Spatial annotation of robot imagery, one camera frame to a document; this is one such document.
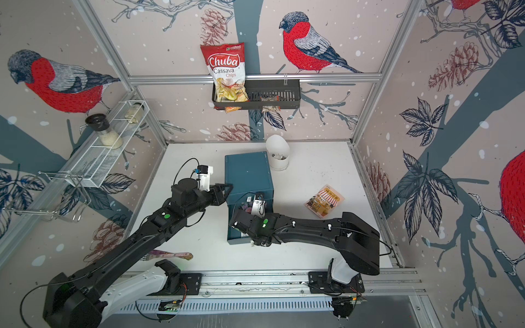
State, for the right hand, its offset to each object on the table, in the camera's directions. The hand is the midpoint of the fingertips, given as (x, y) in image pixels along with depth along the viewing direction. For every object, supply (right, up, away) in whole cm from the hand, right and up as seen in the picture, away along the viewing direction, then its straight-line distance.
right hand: (248, 219), depth 81 cm
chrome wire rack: (-60, +12, -15) cm, 63 cm away
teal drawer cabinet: (+1, +18, -1) cm, 19 cm away
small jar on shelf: (-49, +44, +5) cm, 66 cm away
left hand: (-5, +14, -5) cm, 16 cm away
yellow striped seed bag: (+35, +4, +14) cm, 38 cm away
